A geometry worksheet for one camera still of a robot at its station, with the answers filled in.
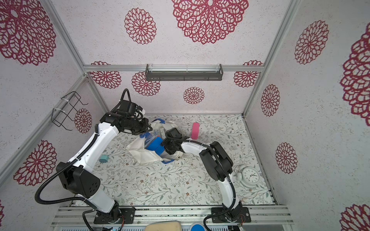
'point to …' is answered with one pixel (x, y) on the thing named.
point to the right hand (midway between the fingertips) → (159, 144)
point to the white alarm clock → (249, 177)
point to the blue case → (156, 145)
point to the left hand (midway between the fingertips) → (152, 129)
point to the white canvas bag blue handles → (140, 153)
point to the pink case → (195, 131)
